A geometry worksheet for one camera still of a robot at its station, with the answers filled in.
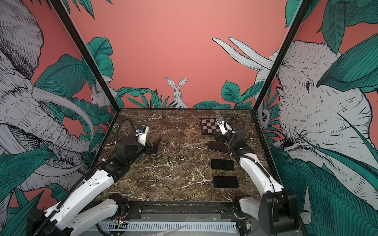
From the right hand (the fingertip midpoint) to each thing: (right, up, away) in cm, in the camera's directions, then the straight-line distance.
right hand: (221, 123), depth 84 cm
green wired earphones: (-38, -24, +9) cm, 46 cm away
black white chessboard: (-4, -2, +24) cm, 24 cm away
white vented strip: (-7, -50, -13) cm, 53 cm away
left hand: (-38, -6, -6) cm, 39 cm away
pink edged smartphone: (+2, -34, 0) cm, 34 cm away
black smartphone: (+2, -26, +7) cm, 27 cm away
